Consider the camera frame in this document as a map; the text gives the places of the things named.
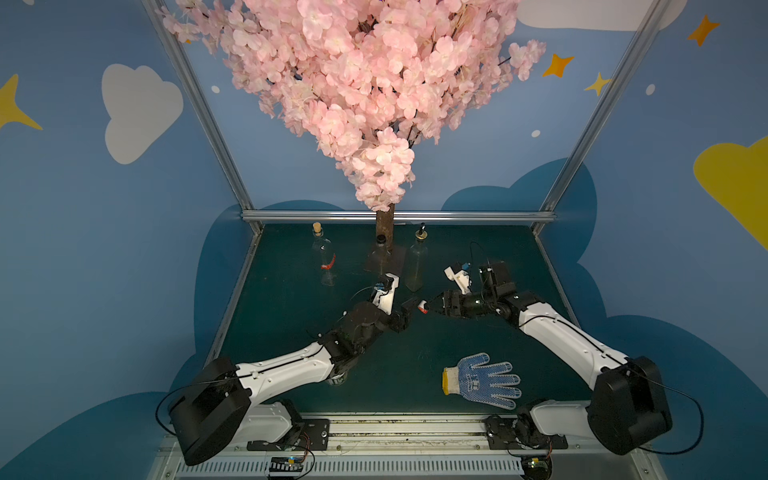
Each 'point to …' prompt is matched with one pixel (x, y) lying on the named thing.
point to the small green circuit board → (286, 464)
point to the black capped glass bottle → (379, 261)
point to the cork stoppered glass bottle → (322, 250)
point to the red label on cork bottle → (329, 266)
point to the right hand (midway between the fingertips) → (438, 305)
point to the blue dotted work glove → (478, 380)
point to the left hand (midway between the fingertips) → (407, 291)
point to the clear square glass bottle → (416, 261)
